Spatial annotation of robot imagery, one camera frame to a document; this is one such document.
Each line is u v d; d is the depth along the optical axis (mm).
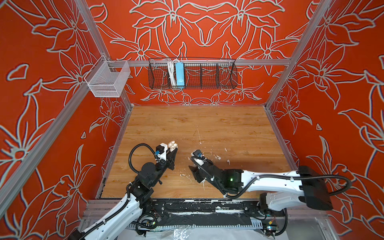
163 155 634
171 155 683
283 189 443
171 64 876
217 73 987
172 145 739
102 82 871
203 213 727
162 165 655
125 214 526
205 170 498
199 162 594
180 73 895
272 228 683
